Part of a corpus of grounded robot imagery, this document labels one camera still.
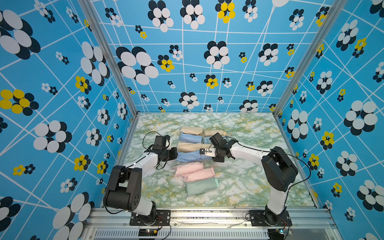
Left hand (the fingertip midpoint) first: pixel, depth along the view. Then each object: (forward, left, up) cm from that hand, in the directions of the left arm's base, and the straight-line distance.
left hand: (179, 152), depth 92 cm
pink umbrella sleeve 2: (-13, -18, -1) cm, 22 cm away
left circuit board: (-40, +13, -7) cm, 43 cm away
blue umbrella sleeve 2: (-3, -6, -1) cm, 7 cm away
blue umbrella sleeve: (+12, -4, 0) cm, 12 cm away
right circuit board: (-41, -49, -5) cm, 64 cm away
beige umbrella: (+5, -17, -1) cm, 18 cm away
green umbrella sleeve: (-21, -11, -2) cm, 24 cm away
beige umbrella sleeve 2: (+5, -6, -1) cm, 7 cm away
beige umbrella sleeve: (+19, -8, -1) cm, 21 cm away
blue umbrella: (-3, -16, -1) cm, 17 cm away
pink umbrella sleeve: (-10, -5, 0) cm, 11 cm away
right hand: (+2, -25, -2) cm, 25 cm away
